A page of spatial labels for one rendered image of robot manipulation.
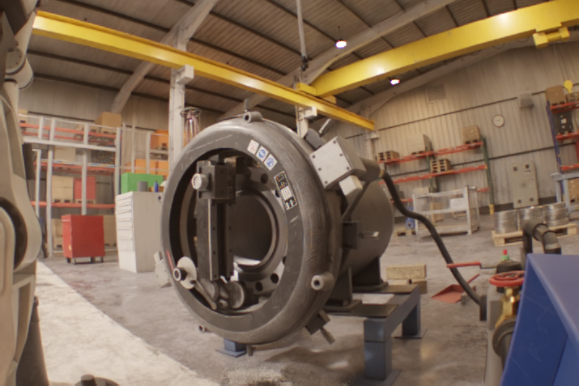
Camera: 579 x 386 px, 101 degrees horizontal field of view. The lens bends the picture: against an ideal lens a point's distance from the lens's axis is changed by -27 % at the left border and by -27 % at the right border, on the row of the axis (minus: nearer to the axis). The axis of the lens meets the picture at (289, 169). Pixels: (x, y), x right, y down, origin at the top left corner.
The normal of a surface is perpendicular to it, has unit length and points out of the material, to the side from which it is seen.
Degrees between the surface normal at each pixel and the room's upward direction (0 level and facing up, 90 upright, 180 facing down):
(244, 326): 90
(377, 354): 90
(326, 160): 90
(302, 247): 90
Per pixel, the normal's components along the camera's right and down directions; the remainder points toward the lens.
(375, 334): -0.57, -0.09
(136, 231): 0.75, -0.16
